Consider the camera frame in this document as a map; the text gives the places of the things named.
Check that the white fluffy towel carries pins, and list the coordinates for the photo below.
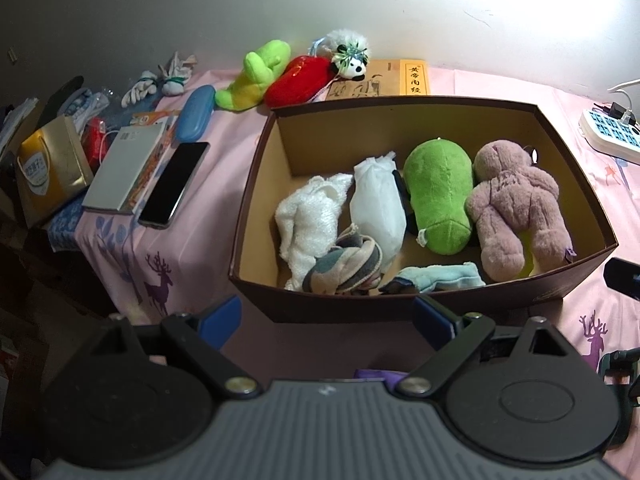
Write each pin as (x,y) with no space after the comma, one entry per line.
(310,220)

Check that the blue striped cloth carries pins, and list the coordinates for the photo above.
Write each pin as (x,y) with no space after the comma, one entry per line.
(82,105)

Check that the light blue zipper pouch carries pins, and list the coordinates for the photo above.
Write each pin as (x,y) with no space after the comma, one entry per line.
(440,275)

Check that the pink printed bedsheet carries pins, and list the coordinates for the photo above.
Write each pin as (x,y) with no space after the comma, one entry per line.
(220,125)

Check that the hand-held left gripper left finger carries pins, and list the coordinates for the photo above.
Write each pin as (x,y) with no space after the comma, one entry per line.
(220,317)

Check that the brown cardboard box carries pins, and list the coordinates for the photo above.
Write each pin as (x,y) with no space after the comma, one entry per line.
(350,125)

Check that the gold paper bag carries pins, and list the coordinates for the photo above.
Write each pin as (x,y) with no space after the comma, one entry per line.
(50,170)

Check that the stack of papers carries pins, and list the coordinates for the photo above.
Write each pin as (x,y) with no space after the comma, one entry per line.
(17,120)

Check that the white plastic bag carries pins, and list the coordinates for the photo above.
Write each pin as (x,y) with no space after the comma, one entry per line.
(377,205)

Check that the black object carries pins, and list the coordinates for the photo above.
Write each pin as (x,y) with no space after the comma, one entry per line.
(62,92)

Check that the blue glasses case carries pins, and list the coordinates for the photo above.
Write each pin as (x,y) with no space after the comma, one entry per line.
(195,112)

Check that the tan book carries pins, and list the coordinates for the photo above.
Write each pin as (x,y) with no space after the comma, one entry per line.
(400,77)

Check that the white power strip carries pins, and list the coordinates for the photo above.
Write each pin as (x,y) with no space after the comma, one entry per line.
(610,135)

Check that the black smartphone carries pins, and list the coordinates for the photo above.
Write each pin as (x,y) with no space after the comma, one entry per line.
(172,185)

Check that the red plush toy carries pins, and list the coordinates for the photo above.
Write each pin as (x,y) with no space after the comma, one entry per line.
(295,82)

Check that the lime green plush toy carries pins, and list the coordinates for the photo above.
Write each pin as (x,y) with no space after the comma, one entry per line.
(260,67)

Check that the grey striped sock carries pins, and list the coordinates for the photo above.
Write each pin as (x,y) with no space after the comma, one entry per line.
(345,260)

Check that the white notebook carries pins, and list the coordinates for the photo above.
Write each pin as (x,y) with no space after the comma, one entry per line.
(125,170)

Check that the blue patterned cloth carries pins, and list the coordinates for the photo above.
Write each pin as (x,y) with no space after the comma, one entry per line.
(65,225)

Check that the white gloves bundle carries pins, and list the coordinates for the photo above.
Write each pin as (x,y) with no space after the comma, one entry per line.
(172,85)

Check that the mauve plush bear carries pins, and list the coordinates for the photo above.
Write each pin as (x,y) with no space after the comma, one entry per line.
(510,200)

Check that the panda plush with white fluff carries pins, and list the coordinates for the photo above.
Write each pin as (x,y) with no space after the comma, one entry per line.
(356,66)

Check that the black charger plug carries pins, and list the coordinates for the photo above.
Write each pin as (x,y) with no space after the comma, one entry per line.
(620,110)

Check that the red packet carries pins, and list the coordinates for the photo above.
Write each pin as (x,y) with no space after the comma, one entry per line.
(95,140)

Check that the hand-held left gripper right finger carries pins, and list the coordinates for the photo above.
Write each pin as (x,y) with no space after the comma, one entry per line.
(434,320)

